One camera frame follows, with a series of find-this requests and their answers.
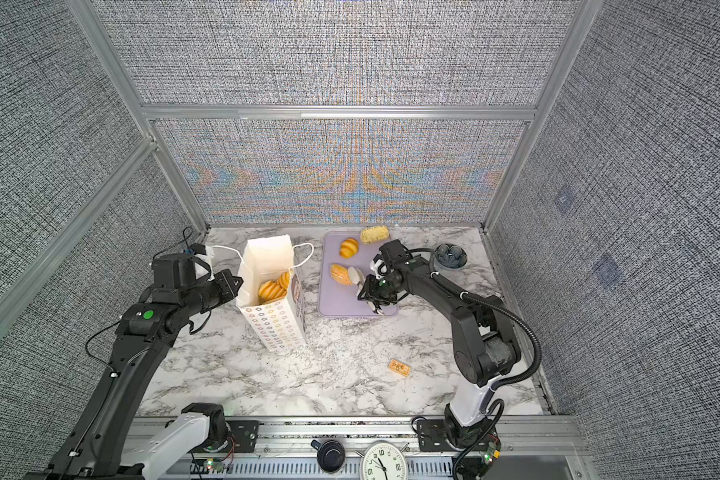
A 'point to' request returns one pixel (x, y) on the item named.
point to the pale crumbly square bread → (374, 234)
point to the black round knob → (330, 455)
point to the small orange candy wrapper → (397, 366)
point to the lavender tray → (341, 300)
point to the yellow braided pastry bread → (284, 280)
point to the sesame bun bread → (340, 274)
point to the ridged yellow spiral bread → (271, 290)
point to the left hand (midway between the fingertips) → (244, 278)
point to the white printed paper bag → (280, 324)
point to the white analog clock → (384, 460)
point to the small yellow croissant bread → (349, 247)
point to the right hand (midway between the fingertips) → (364, 296)
